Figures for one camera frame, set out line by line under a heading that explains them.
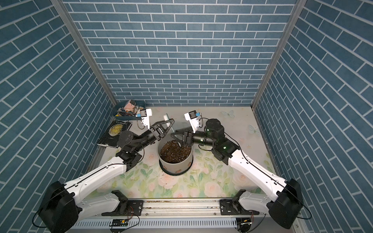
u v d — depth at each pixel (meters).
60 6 0.69
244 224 0.70
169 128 0.61
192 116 0.59
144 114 0.60
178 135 0.65
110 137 1.00
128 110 1.11
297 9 0.72
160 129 0.59
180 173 0.82
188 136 0.57
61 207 0.39
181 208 0.75
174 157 0.81
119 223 0.72
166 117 0.62
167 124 0.62
